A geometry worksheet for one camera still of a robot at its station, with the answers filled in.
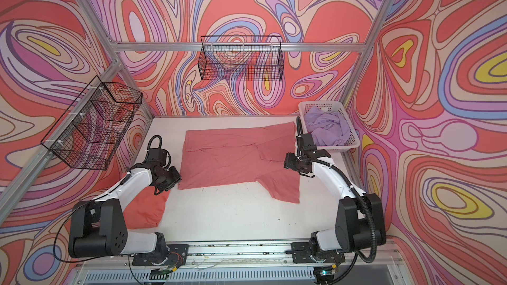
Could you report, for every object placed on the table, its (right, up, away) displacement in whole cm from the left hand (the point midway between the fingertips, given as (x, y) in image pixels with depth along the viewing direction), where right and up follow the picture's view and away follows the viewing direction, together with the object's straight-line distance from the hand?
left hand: (182, 178), depth 90 cm
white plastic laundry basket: (+81, +37, +24) cm, 93 cm away
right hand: (+51, +5, -2) cm, 51 cm away
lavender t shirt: (+73, +24, +15) cm, 78 cm away
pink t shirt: (+34, +11, +12) cm, 38 cm away
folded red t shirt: (-11, -12, -9) cm, 18 cm away
